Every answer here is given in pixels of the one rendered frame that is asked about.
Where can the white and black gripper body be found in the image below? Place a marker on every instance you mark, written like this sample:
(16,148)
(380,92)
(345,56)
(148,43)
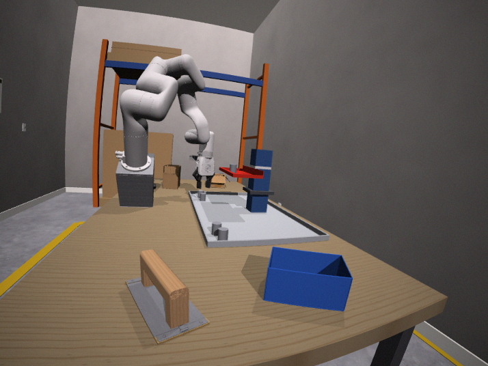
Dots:
(205,165)

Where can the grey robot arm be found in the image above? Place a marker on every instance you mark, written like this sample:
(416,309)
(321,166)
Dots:
(146,102)

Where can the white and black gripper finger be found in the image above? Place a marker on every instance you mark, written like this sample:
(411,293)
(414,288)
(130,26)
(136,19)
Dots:
(198,178)
(208,181)

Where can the sanding float with wooden handle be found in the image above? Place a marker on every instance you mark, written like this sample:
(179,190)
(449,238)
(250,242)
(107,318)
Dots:
(163,300)

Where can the blue open box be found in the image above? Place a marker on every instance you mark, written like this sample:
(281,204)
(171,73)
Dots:
(304,279)

